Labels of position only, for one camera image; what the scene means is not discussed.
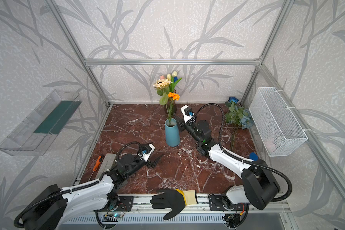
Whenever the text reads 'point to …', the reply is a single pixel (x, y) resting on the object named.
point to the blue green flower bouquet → (237, 115)
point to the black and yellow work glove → (175, 199)
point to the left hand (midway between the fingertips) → (159, 145)
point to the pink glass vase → (171, 106)
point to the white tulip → (174, 74)
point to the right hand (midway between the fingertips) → (179, 107)
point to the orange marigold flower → (172, 96)
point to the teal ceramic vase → (172, 134)
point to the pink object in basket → (270, 144)
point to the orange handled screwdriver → (99, 160)
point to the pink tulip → (162, 77)
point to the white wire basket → (280, 131)
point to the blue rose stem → (233, 100)
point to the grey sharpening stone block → (108, 162)
